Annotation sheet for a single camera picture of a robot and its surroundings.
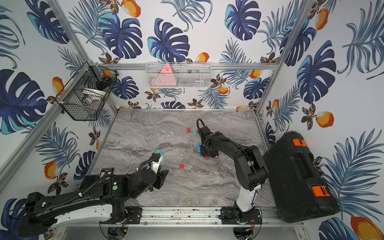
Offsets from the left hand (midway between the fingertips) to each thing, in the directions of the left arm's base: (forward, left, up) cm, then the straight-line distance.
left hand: (166, 169), depth 71 cm
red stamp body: (+16, -21, -18) cm, 32 cm away
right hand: (+18, -21, -15) cm, 32 cm away
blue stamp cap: (+19, +9, -19) cm, 28 cm away
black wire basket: (+50, +54, +15) cm, 75 cm away
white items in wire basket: (+38, +51, +9) cm, 64 cm away
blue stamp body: (+26, -15, -16) cm, 34 cm away
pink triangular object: (+51, +7, +17) cm, 54 cm away
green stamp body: (+35, -12, -16) cm, 41 cm away
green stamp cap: (+20, +11, -18) cm, 29 cm away
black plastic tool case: (-7, -58, +2) cm, 59 cm away
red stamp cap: (+11, -6, -19) cm, 22 cm away
